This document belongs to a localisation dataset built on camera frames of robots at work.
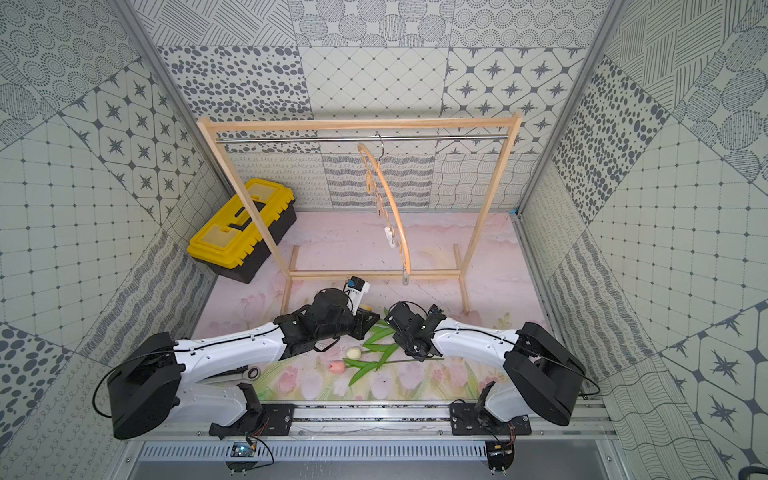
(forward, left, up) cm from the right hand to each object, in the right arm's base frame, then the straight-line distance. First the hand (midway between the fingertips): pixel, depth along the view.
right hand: (404, 342), depth 86 cm
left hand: (+3, +6, +13) cm, 15 cm away
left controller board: (-26, +40, -2) cm, 48 cm away
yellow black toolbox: (+22, +52, +18) cm, 60 cm away
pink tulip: (-2, +5, 0) cm, 5 cm away
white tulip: (-4, +14, +1) cm, 15 cm away
